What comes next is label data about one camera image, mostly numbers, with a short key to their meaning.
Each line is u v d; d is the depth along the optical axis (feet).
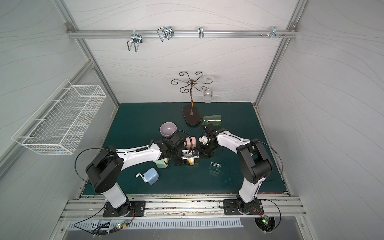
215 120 3.40
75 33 2.56
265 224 2.36
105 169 1.49
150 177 2.52
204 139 2.88
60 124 2.26
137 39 2.57
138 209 2.42
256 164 1.57
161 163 2.70
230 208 2.41
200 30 2.35
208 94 3.21
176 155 2.41
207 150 2.57
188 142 2.41
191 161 2.70
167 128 3.31
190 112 3.67
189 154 2.45
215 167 2.94
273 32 2.51
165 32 2.51
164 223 2.31
